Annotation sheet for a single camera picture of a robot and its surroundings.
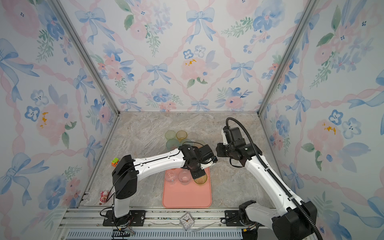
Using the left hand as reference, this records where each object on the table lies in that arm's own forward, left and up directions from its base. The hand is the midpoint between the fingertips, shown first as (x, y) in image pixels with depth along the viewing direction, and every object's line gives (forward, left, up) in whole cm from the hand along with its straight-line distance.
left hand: (200, 171), depth 80 cm
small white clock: (-22, +6, -7) cm, 24 cm away
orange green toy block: (+8, +51, -7) cm, 52 cm away
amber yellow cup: (+30, +13, -8) cm, 34 cm away
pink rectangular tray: (-8, +11, -9) cm, 16 cm away
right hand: (+9, -10, +9) cm, 16 cm away
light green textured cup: (+29, +20, -7) cm, 36 cm away
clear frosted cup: (+30, +4, -10) cm, 31 cm away
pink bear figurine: (-12, +50, -7) cm, 52 cm away
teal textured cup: (+19, +17, -3) cm, 26 cm away
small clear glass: (0, +17, -7) cm, 18 cm away
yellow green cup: (+4, +1, +19) cm, 19 cm away
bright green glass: (-3, -1, -6) cm, 7 cm away
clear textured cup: (0, +9, -8) cm, 12 cm away
